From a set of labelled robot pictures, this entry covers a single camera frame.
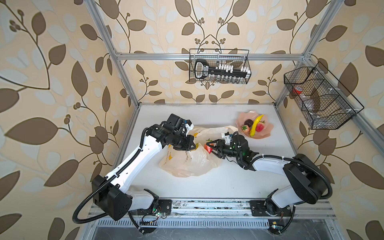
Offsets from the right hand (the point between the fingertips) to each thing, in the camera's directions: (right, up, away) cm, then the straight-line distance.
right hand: (207, 147), depth 81 cm
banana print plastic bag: (-8, -4, -12) cm, 15 cm away
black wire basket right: (+58, +24, -8) cm, 63 cm away
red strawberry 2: (+38, +11, +21) cm, 44 cm away
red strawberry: (+27, +9, +18) cm, 34 cm away
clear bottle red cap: (+55, +24, -2) cm, 60 cm away
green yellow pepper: (+35, +11, +23) cm, 43 cm away
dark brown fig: (+31, +14, +23) cm, 41 cm away
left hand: (-6, +3, -9) cm, 11 cm away
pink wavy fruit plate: (+35, +19, +28) cm, 49 cm away
